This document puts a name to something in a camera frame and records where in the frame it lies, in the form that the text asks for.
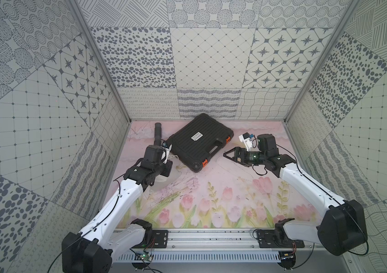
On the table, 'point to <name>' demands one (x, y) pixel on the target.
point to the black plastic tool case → (194, 142)
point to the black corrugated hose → (157, 134)
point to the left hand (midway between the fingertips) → (163, 158)
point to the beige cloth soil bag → (161, 181)
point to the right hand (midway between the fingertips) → (228, 158)
